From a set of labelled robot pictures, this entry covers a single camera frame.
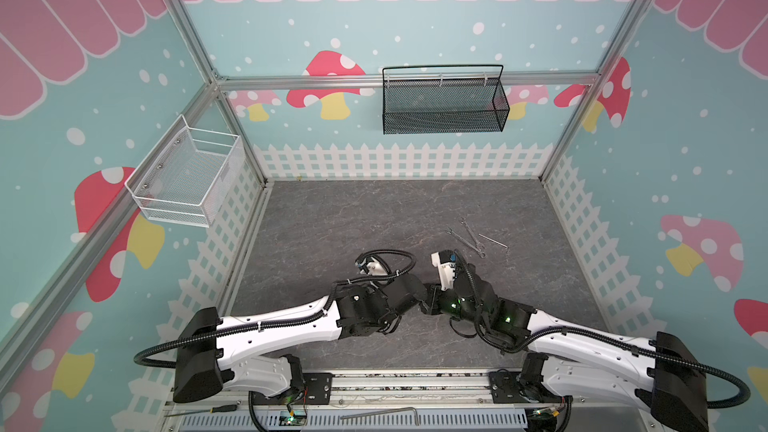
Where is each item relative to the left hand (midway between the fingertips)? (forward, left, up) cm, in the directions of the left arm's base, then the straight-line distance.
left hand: (412, 284), depth 74 cm
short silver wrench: (+24, -24, -18) cm, 38 cm away
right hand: (-2, +2, +1) cm, 3 cm away
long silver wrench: (+28, -15, -18) cm, 37 cm away
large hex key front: (-25, +6, -17) cm, 31 cm away
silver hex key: (+25, -29, -17) cm, 42 cm away
